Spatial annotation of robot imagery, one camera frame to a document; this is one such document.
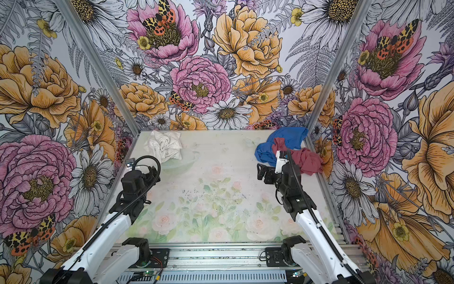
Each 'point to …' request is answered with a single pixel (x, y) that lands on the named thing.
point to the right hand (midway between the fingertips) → (265, 170)
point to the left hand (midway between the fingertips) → (144, 174)
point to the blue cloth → (294, 137)
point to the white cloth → (166, 145)
